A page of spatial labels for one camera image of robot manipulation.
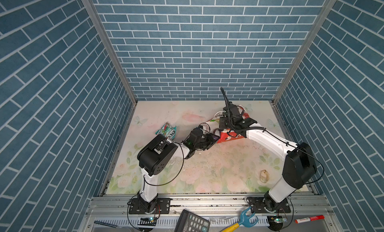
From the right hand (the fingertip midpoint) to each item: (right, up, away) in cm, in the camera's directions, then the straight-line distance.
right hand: (220, 118), depth 88 cm
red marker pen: (+40, -47, -19) cm, 64 cm away
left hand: (-1, -13, +1) cm, 13 cm away
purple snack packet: (-3, -12, +2) cm, 12 cm away
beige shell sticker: (+24, -33, -4) cm, 41 cm away
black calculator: (-17, -47, -21) cm, 54 cm away
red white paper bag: (+1, -10, 0) cm, 10 cm away
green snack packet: (-33, -8, +8) cm, 35 cm away
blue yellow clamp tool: (+10, -47, -19) cm, 52 cm away
